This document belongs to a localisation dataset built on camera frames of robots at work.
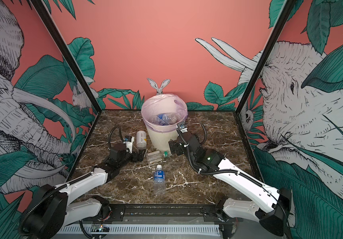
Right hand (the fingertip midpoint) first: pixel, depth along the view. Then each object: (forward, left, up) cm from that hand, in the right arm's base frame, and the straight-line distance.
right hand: (176, 136), depth 71 cm
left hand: (+4, +23, -17) cm, 29 cm away
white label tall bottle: (+12, +23, -22) cm, 34 cm away
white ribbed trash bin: (+7, +9, -14) cm, 18 cm away
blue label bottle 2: (-13, +10, -24) cm, 29 cm away
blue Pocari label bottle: (+21, +10, -11) cm, 26 cm away
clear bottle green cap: (+4, +14, -28) cm, 32 cm away
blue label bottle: (+24, +5, -14) cm, 29 cm away
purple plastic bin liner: (+26, +10, -11) cm, 30 cm away
